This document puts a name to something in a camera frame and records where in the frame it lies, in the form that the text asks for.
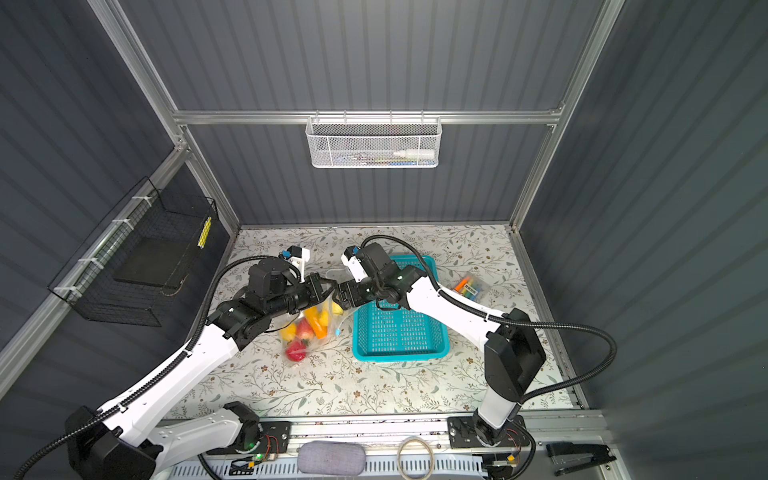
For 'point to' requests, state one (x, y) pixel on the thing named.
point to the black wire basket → (87, 285)
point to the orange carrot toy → (320, 329)
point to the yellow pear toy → (334, 309)
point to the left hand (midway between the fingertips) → (340, 283)
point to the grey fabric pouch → (331, 458)
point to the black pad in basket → (155, 261)
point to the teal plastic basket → (399, 335)
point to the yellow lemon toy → (288, 333)
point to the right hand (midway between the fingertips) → (347, 295)
